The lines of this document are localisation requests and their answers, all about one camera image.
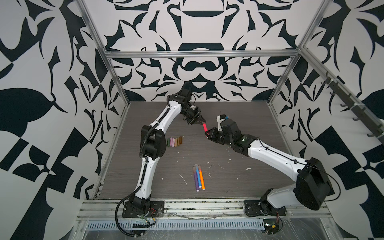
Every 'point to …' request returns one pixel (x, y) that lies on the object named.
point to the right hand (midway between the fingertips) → (203, 132)
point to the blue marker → (196, 165)
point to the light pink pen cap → (173, 142)
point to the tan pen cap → (175, 142)
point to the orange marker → (201, 178)
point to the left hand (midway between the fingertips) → (203, 118)
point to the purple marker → (195, 179)
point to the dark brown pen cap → (180, 139)
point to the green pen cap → (168, 142)
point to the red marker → (205, 127)
